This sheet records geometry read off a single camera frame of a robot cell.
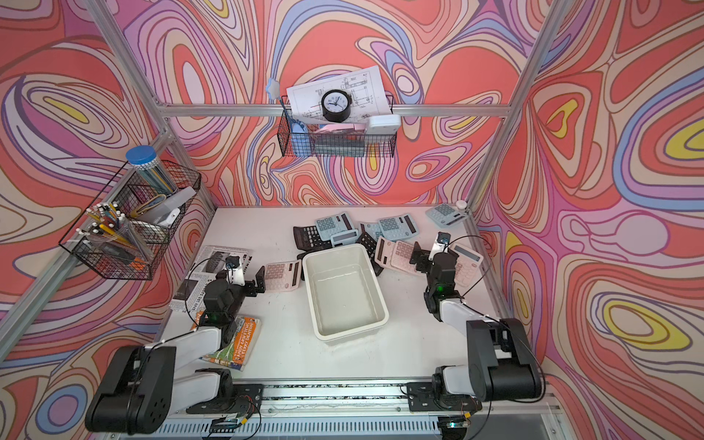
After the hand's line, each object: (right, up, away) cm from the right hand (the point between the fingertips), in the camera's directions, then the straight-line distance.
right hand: (430, 251), depth 90 cm
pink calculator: (-51, -9, +6) cm, 52 cm away
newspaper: (-78, -4, +8) cm, 78 cm away
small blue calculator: (-29, +4, +15) cm, 33 cm away
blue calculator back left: (-33, +10, +21) cm, 41 cm away
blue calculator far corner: (+14, +14, +25) cm, 32 cm away
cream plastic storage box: (-29, -16, +8) cm, 34 cm away
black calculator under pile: (-20, +1, +11) cm, 23 cm away
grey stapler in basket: (-75, +11, -18) cm, 78 cm away
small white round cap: (+24, +19, +33) cm, 45 cm away
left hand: (-59, -5, -2) cm, 59 cm away
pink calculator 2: (-10, -2, +9) cm, 14 cm away
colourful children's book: (-60, -28, -13) cm, 67 cm away
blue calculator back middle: (-8, +8, +20) cm, 23 cm away
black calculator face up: (-44, +3, +16) cm, 47 cm away
